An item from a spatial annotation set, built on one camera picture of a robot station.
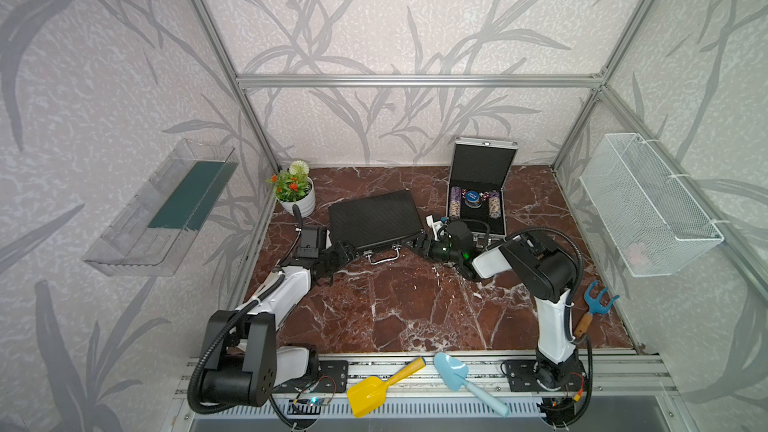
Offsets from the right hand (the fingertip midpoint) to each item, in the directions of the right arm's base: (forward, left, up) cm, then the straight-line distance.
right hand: (405, 245), depth 93 cm
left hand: (-3, +16, +2) cm, 17 cm away
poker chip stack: (+18, -32, -1) cm, 37 cm away
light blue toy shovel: (-34, -13, -5) cm, 36 cm away
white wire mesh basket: (-12, -54, +28) cm, 62 cm away
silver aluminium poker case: (+30, -28, +1) cm, 41 cm away
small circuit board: (-40, +21, -4) cm, 45 cm away
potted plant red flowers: (+16, +36, +10) cm, 40 cm away
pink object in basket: (-12, -57, +15) cm, 61 cm away
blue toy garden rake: (-17, -55, -6) cm, 58 cm away
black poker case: (+7, +9, +1) cm, 12 cm away
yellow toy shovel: (-39, +9, -4) cm, 40 cm away
